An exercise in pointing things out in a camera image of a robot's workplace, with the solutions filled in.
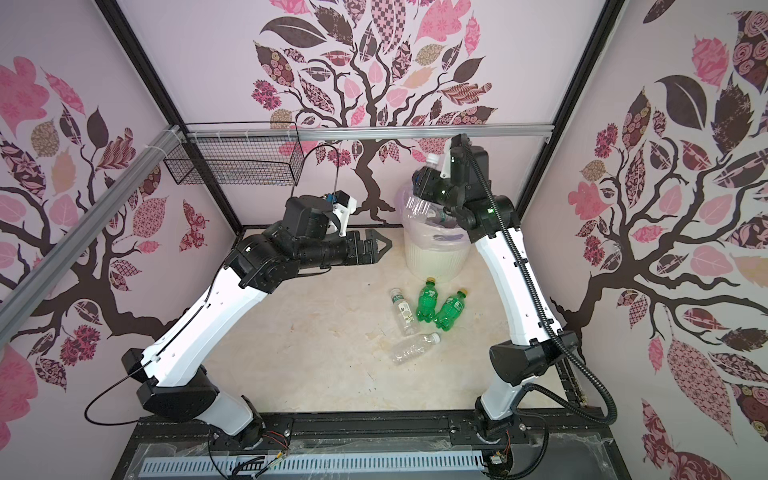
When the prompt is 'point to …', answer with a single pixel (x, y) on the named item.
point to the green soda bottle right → (452, 307)
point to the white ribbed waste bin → (436, 251)
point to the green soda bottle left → (426, 311)
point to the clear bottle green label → (405, 312)
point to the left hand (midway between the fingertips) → (375, 250)
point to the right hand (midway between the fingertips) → (426, 172)
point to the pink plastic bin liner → (420, 234)
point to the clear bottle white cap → (414, 347)
